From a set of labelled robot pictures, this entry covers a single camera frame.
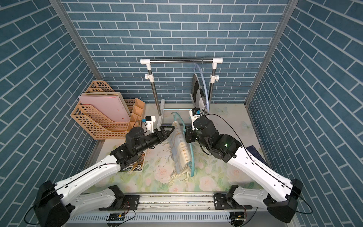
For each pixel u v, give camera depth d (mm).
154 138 632
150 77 801
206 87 740
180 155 710
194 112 568
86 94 872
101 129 894
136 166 845
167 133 630
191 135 581
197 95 858
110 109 889
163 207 735
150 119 669
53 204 374
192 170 643
